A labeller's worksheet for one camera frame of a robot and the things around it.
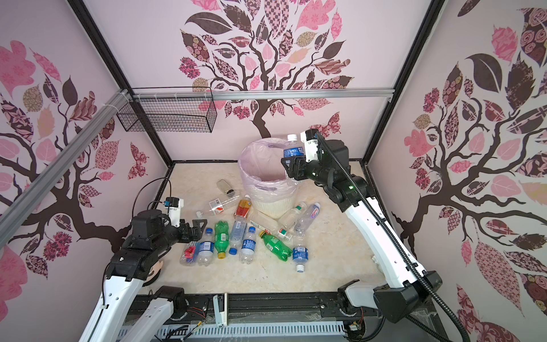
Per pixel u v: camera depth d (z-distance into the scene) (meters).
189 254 0.82
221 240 0.85
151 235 0.53
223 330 0.70
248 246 0.83
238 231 0.88
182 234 0.63
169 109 0.95
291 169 0.59
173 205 0.62
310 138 0.56
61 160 0.62
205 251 0.83
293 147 0.63
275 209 0.89
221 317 0.70
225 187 1.07
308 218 0.96
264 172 1.01
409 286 0.37
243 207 0.95
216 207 0.95
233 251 0.85
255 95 0.93
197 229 0.64
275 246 0.83
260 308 0.74
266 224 0.92
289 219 0.95
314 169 0.56
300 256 0.81
